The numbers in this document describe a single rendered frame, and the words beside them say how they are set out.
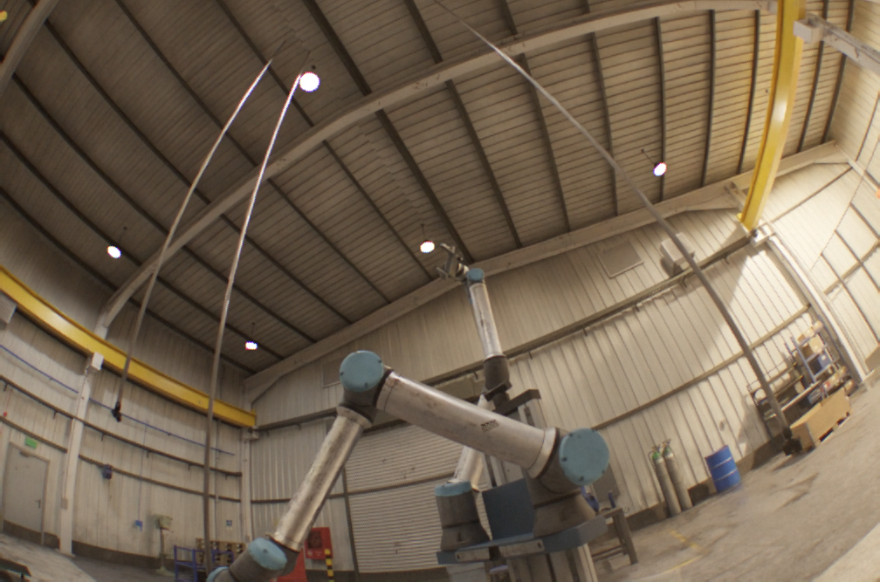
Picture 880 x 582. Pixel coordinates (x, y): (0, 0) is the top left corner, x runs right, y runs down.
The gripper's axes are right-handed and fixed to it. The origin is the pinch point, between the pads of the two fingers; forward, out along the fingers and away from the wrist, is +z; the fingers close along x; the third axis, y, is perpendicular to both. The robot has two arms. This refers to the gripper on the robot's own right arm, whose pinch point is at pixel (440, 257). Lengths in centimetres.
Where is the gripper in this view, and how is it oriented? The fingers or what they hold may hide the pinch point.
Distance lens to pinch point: 196.4
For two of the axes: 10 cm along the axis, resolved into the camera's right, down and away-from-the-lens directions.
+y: 7.8, -0.3, -6.2
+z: -5.7, -4.3, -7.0
